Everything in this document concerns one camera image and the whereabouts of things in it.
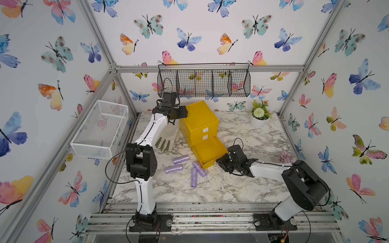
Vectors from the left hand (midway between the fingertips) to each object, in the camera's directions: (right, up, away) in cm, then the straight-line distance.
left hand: (185, 110), depth 92 cm
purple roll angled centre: (+9, -35, -3) cm, 36 cm away
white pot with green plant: (+48, -2, +6) cm, 48 cm away
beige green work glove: (-15, -20, +12) cm, 27 cm away
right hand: (+19, -30, -3) cm, 35 cm away
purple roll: (-3, -30, +1) cm, 30 cm away
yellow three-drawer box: (+9, -11, -7) cm, 16 cm away
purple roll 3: (+6, -39, -6) cm, 39 cm away
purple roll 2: (-6, -34, -3) cm, 35 cm away
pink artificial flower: (+58, -27, -6) cm, 64 cm away
